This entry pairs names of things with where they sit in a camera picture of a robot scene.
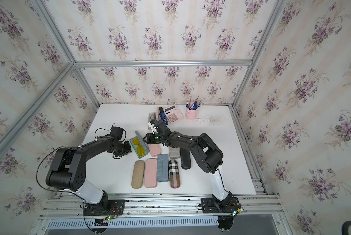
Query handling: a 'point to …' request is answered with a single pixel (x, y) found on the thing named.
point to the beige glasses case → (137, 175)
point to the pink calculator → (173, 114)
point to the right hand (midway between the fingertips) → (147, 139)
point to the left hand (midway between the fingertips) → (131, 151)
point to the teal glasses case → (162, 168)
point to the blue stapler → (162, 115)
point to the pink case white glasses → (155, 149)
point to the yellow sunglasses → (140, 149)
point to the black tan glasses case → (185, 158)
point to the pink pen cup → (190, 114)
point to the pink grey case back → (154, 116)
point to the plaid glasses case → (174, 174)
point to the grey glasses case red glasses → (174, 153)
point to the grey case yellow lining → (142, 143)
